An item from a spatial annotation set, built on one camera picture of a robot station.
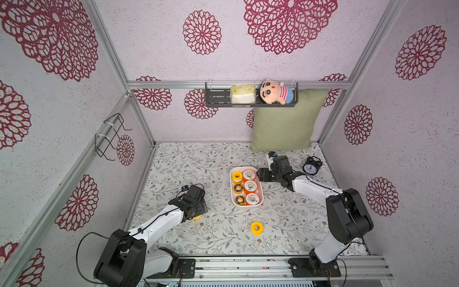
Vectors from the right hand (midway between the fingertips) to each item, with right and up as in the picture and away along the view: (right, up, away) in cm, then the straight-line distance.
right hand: (261, 170), depth 94 cm
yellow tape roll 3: (-4, -27, -10) cm, 29 cm away
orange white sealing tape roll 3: (-5, -14, -4) cm, 16 cm away
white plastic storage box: (-1, -11, 0) cm, 11 cm away
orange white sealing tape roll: (-6, -3, +6) cm, 9 cm away
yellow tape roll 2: (-32, -23, -6) cm, 40 cm away
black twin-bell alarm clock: (+30, +2, +7) cm, 30 cm away
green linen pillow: (+17, +23, +8) cm, 30 cm away
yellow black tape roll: (-12, -11, +4) cm, 16 cm away
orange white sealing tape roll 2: (-6, -9, +1) cm, 10 cm away
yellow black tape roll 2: (-11, -16, -1) cm, 19 cm away
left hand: (-33, -19, -6) cm, 39 cm away
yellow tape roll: (-12, -5, +6) cm, 14 cm away
